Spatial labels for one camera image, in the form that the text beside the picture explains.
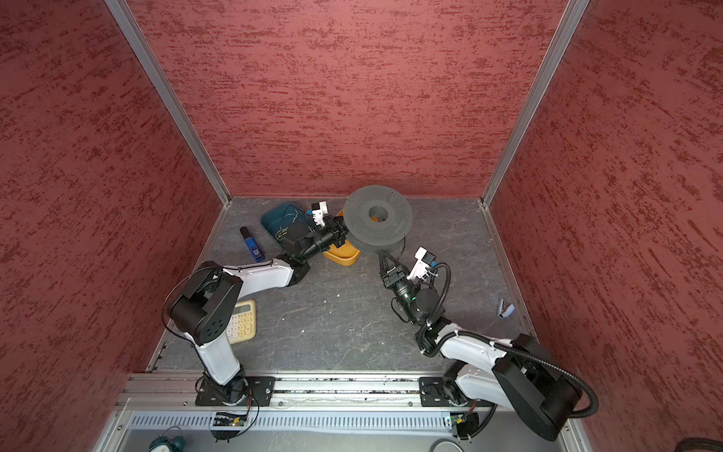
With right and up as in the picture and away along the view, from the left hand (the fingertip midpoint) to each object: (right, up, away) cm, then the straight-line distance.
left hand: (361, 220), depth 81 cm
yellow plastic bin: (-6, -12, +17) cm, 22 cm away
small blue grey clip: (+46, -29, +7) cm, 55 cm away
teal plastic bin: (-35, +2, +30) cm, 46 cm away
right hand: (+4, -10, -6) cm, 13 cm away
